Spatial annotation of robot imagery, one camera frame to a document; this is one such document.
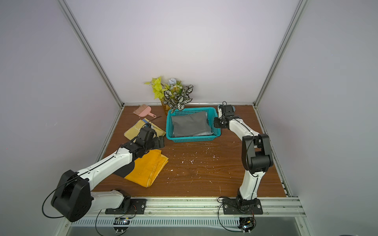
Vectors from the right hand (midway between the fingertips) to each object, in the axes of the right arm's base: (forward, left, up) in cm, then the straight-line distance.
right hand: (219, 119), depth 97 cm
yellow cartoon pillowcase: (-33, +46, -7) cm, 57 cm away
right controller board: (-56, -10, -12) cm, 58 cm away
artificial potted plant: (+8, +30, +14) cm, 34 cm away
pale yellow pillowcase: (-7, +61, -8) cm, 62 cm away
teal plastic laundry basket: (+8, +4, -2) cm, 9 cm away
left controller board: (-58, +53, -13) cm, 80 cm away
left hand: (-17, +38, +1) cm, 41 cm away
